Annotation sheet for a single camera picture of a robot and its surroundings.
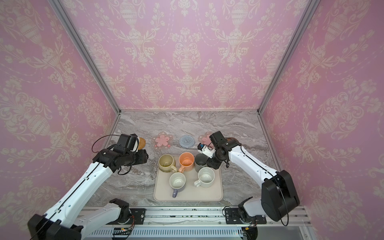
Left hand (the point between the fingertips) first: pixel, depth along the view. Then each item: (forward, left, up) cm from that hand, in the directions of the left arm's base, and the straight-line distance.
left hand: (145, 157), depth 78 cm
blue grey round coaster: (+20, -20, -15) cm, 32 cm away
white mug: (-5, -33, -14) cm, 36 cm away
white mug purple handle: (-7, -16, -15) cm, 23 cm away
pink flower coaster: (+21, -3, -16) cm, 26 cm away
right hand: (+3, -36, -7) cm, 37 cm away
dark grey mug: (+4, -30, -11) cm, 32 cm away
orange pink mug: (+5, -21, -14) cm, 26 cm away
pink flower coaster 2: (+22, -33, -15) cm, 43 cm away
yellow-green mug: (+4, -9, -15) cm, 17 cm away
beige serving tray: (-13, -9, -15) cm, 22 cm away
